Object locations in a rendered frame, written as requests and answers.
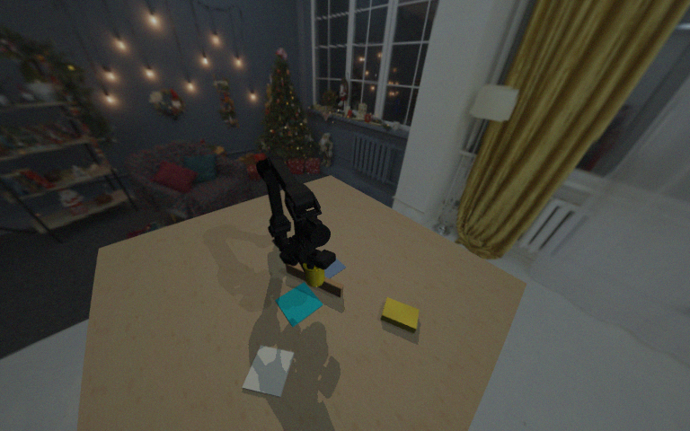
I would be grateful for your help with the yellow rectangular block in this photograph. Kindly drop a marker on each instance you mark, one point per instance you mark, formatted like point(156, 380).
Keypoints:
point(401, 315)

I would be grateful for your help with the yellow cup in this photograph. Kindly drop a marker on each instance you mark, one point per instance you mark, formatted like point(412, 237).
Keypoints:
point(314, 277)

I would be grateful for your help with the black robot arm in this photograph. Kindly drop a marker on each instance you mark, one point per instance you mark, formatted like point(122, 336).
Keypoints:
point(298, 198)

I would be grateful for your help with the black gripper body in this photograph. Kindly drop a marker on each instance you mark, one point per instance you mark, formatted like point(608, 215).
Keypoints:
point(321, 259)

